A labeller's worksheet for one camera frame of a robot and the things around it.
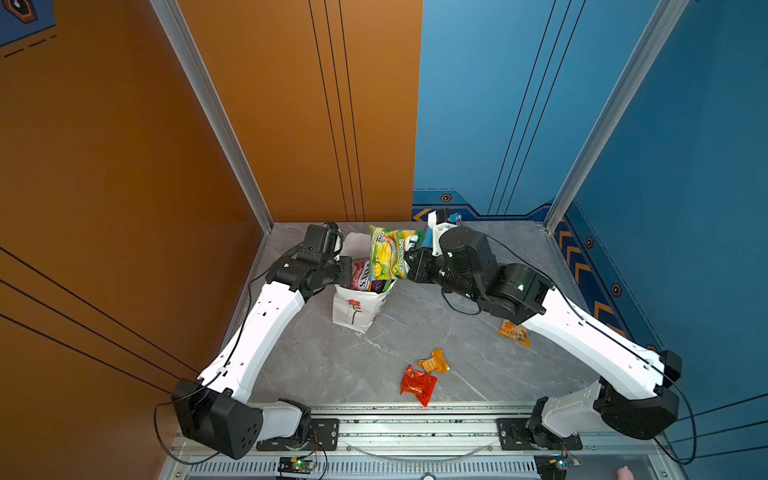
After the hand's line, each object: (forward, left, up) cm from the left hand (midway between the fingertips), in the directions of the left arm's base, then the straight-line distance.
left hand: (345, 263), depth 78 cm
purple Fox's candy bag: (-3, -8, -7) cm, 11 cm away
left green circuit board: (-42, +10, -25) cm, 50 cm away
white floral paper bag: (-8, -2, -9) cm, 12 cm away
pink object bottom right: (-42, -65, -21) cm, 81 cm away
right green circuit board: (-41, -52, -25) cm, 71 cm away
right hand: (-8, -14, +13) cm, 21 cm away
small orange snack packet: (-18, -25, -22) cm, 38 cm away
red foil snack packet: (-24, -20, -21) cm, 38 cm away
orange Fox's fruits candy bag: (-1, -4, -4) cm, 5 cm away
